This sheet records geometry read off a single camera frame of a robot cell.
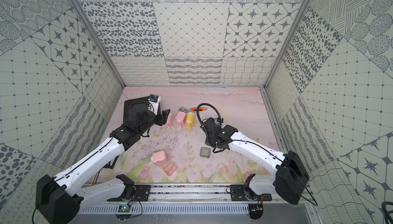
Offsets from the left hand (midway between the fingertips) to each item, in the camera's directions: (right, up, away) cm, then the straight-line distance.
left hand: (168, 109), depth 76 cm
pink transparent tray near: (0, -33, +6) cm, 33 cm away
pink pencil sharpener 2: (-5, -26, +2) cm, 26 cm away
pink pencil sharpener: (+4, -7, +18) cm, 20 cm away
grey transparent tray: (+19, -26, +11) cm, 34 cm away
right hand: (+23, -18, +5) cm, 30 cm away
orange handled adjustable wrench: (+11, -2, +32) cm, 34 cm away
